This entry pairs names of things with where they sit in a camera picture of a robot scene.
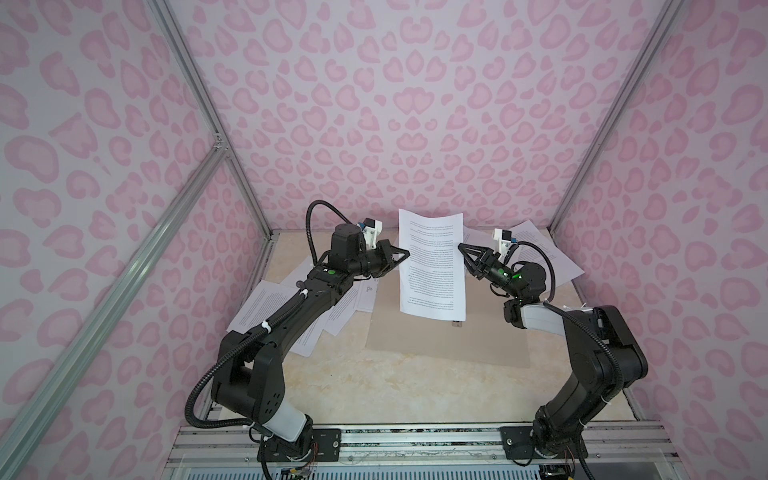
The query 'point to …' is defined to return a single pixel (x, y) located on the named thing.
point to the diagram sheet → (367, 293)
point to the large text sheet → (432, 278)
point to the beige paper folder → (485, 336)
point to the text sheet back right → (563, 266)
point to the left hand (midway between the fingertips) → (412, 248)
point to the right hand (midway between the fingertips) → (462, 250)
